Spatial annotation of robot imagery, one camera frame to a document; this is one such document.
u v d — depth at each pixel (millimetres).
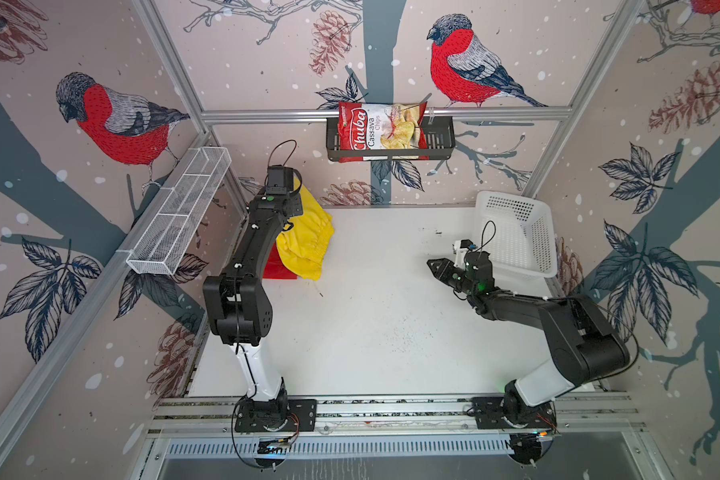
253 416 672
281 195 685
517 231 1136
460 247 856
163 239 723
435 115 901
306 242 957
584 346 461
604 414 745
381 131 878
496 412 731
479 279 723
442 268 847
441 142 947
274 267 916
